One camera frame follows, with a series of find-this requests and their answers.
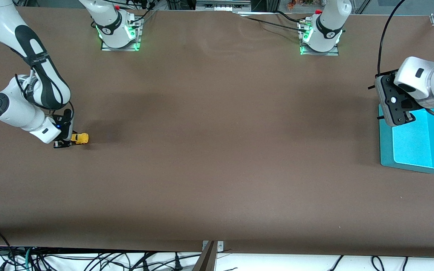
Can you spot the aluminium frame beam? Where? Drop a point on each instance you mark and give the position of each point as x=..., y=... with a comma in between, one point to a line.
x=220, y=5

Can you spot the metal table edge bracket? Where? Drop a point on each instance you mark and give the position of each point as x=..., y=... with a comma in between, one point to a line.
x=220, y=246

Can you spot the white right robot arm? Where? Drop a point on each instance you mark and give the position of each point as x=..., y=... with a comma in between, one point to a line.
x=40, y=75

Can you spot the dark table support post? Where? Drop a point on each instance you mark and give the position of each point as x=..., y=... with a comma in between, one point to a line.
x=205, y=261

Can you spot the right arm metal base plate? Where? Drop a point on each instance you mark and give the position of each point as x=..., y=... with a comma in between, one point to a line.
x=121, y=49

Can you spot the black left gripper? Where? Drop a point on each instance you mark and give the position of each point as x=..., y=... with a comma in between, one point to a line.
x=385, y=73

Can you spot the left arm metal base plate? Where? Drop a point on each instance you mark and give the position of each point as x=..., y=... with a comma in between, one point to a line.
x=320, y=53

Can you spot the small orange object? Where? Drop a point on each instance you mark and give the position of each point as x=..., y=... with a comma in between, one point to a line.
x=291, y=4

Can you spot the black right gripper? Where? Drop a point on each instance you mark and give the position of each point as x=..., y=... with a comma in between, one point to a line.
x=66, y=128

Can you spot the yellow toy beetle car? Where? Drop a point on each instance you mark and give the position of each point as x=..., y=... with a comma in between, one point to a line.
x=81, y=138

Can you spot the teal plastic bin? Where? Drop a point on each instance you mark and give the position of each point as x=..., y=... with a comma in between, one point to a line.
x=420, y=146

